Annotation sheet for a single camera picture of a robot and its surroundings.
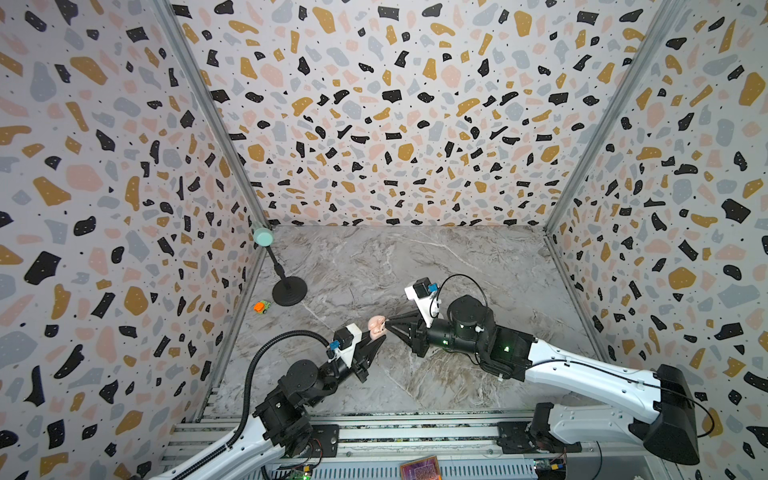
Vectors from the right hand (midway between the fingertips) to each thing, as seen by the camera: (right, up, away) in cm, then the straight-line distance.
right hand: (388, 322), depth 62 cm
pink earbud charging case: (-3, -1, +4) cm, 5 cm away
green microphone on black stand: (-36, +2, +38) cm, 52 cm away
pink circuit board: (+8, -35, +7) cm, 37 cm away
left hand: (-1, -3, +5) cm, 6 cm away
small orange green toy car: (-42, -2, +33) cm, 53 cm away
